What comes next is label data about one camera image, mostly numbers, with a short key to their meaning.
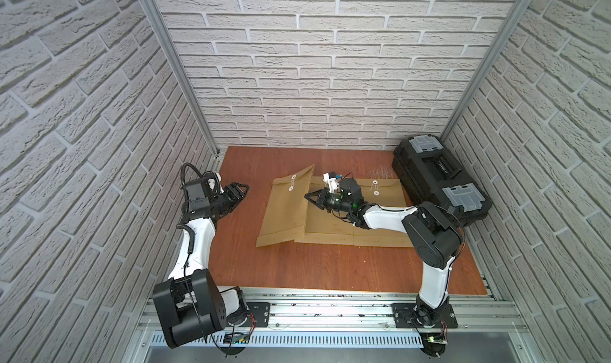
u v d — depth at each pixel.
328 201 0.80
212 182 0.73
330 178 0.85
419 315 0.65
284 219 0.92
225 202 0.72
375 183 1.07
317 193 0.85
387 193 1.05
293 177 1.02
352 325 0.73
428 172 0.92
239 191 0.75
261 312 0.74
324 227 0.90
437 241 0.51
